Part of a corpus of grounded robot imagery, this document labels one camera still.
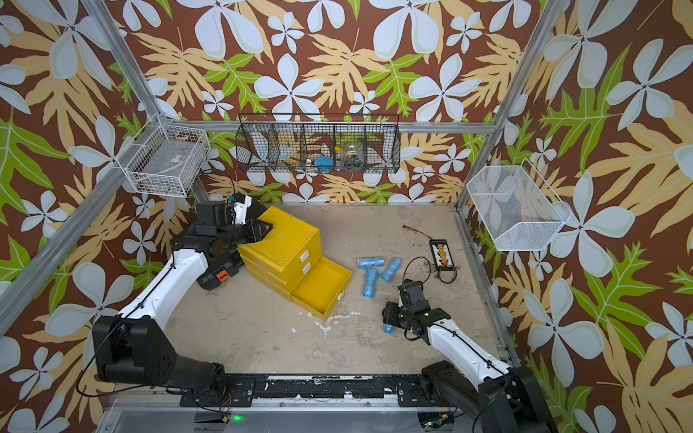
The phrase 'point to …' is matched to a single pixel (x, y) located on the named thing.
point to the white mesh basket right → (517, 208)
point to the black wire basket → (346, 143)
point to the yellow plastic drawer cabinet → (281, 256)
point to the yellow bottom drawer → (322, 288)
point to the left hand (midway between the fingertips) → (270, 223)
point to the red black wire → (417, 231)
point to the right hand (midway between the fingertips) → (386, 312)
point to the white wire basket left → (162, 158)
